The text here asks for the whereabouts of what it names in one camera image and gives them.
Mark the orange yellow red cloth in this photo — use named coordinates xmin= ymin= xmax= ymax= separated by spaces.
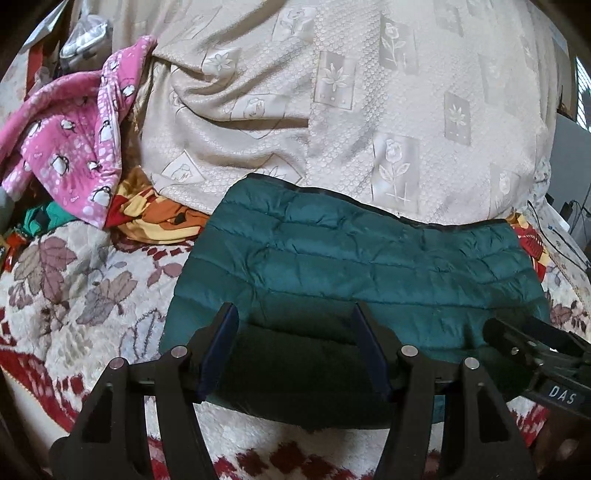
xmin=105 ymin=166 xmax=209 ymax=245

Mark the person's right hand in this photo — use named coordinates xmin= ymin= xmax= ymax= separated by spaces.
xmin=530 ymin=411 xmax=579 ymax=473

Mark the grey plastic bag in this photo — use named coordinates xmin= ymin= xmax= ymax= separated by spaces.
xmin=59 ymin=14 xmax=112 ymax=74

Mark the teal quilted puffer jacket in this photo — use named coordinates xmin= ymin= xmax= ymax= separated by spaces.
xmin=160 ymin=174 xmax=550 ymax=430

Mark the white leaf pattern blanket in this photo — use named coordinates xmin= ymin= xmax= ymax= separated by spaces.
xmin=0 ymin=202 xmax=591 ymax=480

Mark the black cable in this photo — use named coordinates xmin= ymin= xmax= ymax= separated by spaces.
xmin=526 ymin=184 xmax=591 ymax=273

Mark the beige floral embossed bedspread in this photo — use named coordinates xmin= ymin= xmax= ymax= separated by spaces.
xmin=84 ymin=1 xmax=558 ymax=224

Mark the green cloth piece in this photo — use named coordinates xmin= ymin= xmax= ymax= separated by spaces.
xmin=20 ymin=201 xmax=76 ymax=238

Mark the pink penguin print blanket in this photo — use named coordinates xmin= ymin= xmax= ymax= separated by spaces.
xmin=1 ymin=35 xmax=157 ymax=228

